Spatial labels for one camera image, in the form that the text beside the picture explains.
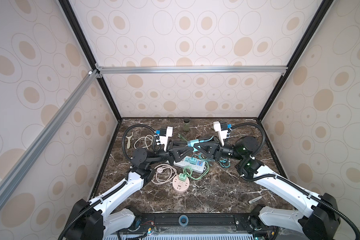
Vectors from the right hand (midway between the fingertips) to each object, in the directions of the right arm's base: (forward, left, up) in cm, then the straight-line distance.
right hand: (195, 148), depth 57 cm
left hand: (-2, +1, 0) cm, 2 cm away
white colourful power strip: (+10, -5, -37) cm, 38 cm away
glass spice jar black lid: (+41, +3, -31) cm, 52 cm away
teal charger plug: (+12, -1, -32) cm, 34 cm away
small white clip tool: (-8, -34, -39) cm, 52 cm away
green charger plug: (+2, +6, -31) cm, 31 cm away
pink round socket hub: (-2, +7, -36) cm, 36 cm away
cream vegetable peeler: (+31, +44, -37) cm, 65 cm away
